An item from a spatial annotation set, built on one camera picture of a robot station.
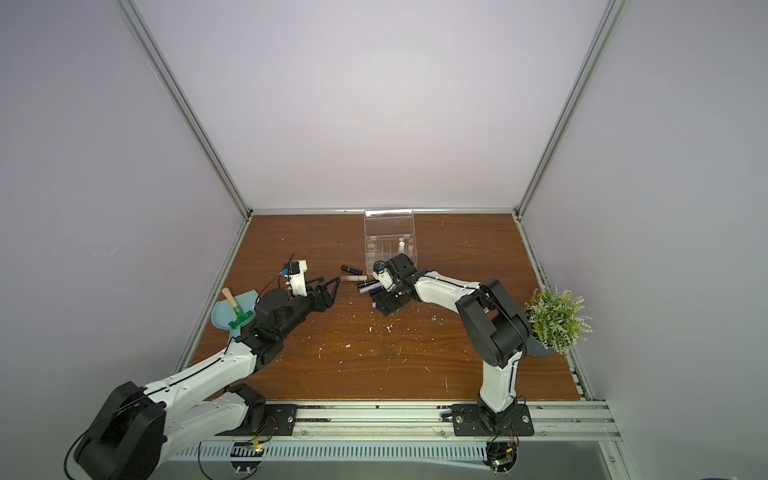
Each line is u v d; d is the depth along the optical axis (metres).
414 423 0.74
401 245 1.03
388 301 0.83
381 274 0.85
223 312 0.93
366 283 0.97
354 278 1.00
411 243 1.01
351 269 1.01
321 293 0.73
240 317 0.90
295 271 0.70
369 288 0.97
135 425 0.40
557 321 0.72
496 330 0.48
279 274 0.70
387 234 1.06
